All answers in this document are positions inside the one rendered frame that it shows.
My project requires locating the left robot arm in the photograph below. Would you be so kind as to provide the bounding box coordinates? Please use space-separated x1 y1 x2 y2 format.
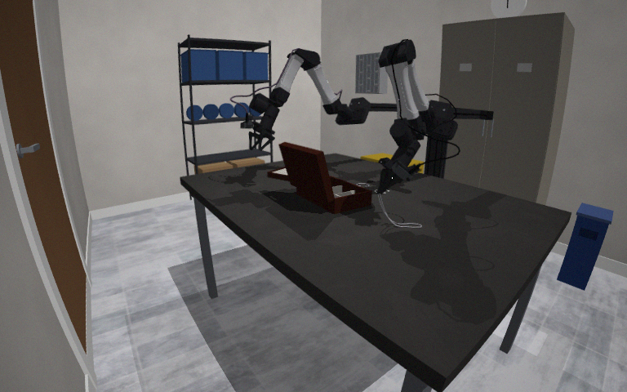
379 39 456 158

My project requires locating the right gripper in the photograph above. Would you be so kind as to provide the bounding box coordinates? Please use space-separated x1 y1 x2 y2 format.
244 115 275 151

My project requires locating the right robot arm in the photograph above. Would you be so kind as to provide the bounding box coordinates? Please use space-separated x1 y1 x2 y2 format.
249 49 366 123

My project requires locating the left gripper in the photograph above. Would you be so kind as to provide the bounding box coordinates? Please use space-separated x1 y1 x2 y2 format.
377 148 420 195

